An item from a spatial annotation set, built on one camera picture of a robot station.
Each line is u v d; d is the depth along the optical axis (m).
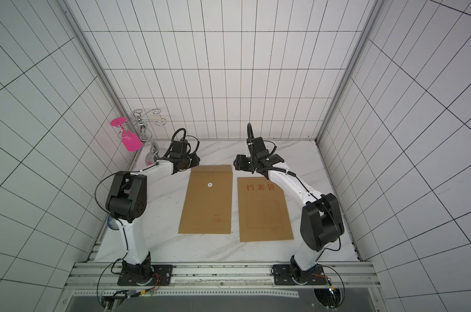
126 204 0.53
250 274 0.75
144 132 0.92
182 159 0.80
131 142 0.98
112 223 0.83
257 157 0.66
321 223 0.45
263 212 0.90
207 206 0.92
